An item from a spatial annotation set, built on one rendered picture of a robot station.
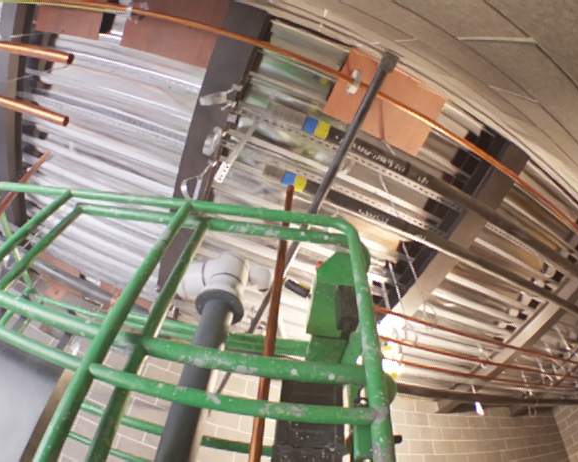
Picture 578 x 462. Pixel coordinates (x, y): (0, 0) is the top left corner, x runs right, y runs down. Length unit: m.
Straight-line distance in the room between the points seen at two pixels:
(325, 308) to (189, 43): 1.69
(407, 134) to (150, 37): 1.74
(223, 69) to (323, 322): 1.37
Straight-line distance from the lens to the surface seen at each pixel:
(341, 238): 0.96
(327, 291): 0.86
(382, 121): 2.01
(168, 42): 2.11
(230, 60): 1.78
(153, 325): 0.68
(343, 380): 0.62
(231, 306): 1.21
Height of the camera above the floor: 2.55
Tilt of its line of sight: 57 degrees up
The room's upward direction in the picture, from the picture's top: 7 degrees clockwise
